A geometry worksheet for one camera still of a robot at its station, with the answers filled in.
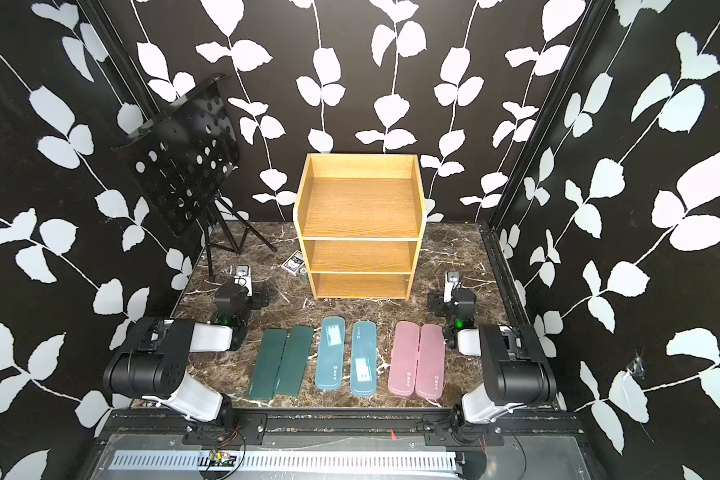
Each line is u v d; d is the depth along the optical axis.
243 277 0.80
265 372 0.82
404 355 0.86
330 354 0.87
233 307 0.71
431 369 0.84
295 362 0.85
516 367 0.46
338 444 0.72
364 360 0.84
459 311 0.72
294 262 1.07
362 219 0.78
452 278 0.82
